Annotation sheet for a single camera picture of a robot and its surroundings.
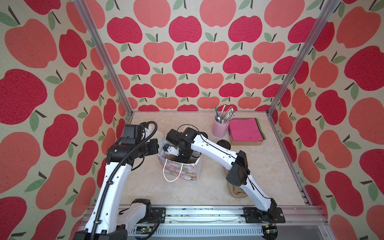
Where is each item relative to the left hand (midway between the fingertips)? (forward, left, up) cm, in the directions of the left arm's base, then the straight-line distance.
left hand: (159, 147), depth 71 cm
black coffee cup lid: (+11, -36, -13) cm, 39 cm away
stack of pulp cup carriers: (-14, -39, -21) cm, 47 cm away
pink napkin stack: (+29, -57, -21) cm, 67 cm away
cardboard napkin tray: (+18, -51, -23) cm, 59 cm away
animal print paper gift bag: (-7, -7, -9) cm, 13 cm away
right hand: (-1, -10, -15) cm, 18 cm away
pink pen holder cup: (+26, -35, -18) cm, 47 cm away
